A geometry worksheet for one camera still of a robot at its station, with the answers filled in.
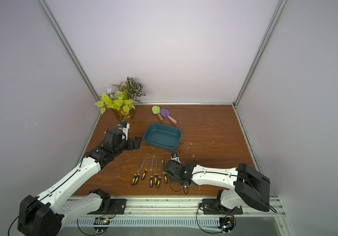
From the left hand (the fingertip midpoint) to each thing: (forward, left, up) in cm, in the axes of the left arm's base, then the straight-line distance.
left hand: (136, 137), depth 81 cm
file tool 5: (-16, -11, -16) cm, 25 cm away
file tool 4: (-17, -9, -17) cm, 25 cm away
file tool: (-16, +1, -16) cm, 23 cm away
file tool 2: (-16, -1, -16) cm, 22 cm away
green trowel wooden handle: (+36, -6, -17) cm, 41 cm away
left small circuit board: (-39, +15, -21) cm, 46 cm away
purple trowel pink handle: (+33, -14, -16) cm, 39 cm away
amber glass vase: (+27, +17, -14) cm, 35 cm away
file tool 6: (-17, -14, -17) cm, 27 cm away
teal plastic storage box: (+12, -13, -18) cm, 26 cm away
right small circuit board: (-38, -48, -18) cm, 64 cm away
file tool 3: (-14, -4, -17) cm, 22 cm away
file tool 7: (-15, -17, -16) cm, 27 cm away
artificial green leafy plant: (+31, +15, +3) cm, 35 cm away
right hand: (-15, -21, -14) cm, 29 cm away
